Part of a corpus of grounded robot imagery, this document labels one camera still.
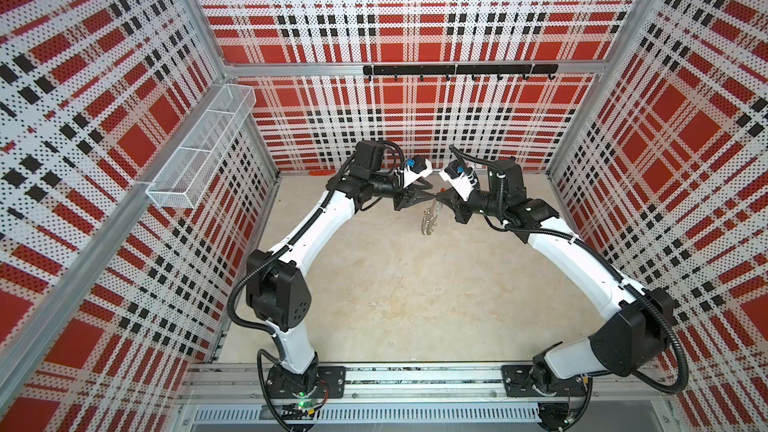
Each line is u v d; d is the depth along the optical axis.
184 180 0.94
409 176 0.65
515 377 0.74
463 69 0.88
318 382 0.73
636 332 0.40
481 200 0.65
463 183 0.65
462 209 0.67
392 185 0.68
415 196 0.69
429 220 0.78
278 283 0.46
